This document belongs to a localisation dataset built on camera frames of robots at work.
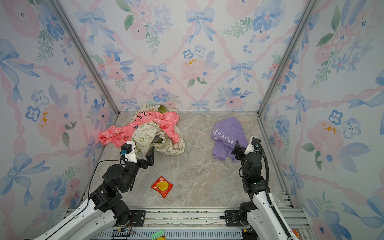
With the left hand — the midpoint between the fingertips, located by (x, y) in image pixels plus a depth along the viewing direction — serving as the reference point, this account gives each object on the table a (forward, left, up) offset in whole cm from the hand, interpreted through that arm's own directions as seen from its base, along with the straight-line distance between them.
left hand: (144, 144), depth 69 cm
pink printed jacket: (+22, +29, -23) cm, 43 cm away
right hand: (+6, -50, -7) cm, 51 cm away
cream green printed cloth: (+15, +6, -13) cm, 20 cm away
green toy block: (-32, -7, -26) cm, 42 cm away
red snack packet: (-10, -6, -27) cm, 29 cm away
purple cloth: (+22, -44, -22) cm, 54 cm away
